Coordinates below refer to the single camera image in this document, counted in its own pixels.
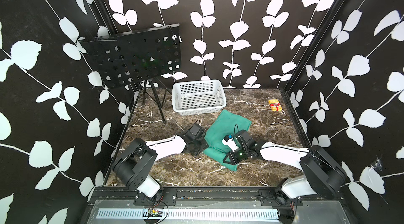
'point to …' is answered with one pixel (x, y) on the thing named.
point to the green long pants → (222, 123)
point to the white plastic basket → (198, 97)
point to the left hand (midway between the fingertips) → (208, 144)
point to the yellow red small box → (274, 105)
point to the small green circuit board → (154, 213)
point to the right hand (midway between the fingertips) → (224, 158)
